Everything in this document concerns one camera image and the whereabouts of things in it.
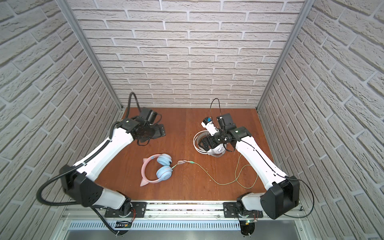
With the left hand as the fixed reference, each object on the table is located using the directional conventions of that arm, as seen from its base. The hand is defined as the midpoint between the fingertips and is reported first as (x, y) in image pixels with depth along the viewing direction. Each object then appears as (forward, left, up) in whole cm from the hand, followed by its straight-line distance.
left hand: (159, 131), depth 80 cm
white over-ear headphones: (-6, -34, -13) cm, 37 cm away
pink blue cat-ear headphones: (-18, -2, -14) cm, 23 cm away
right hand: (-6, -26, 0) cm, 26 cm away
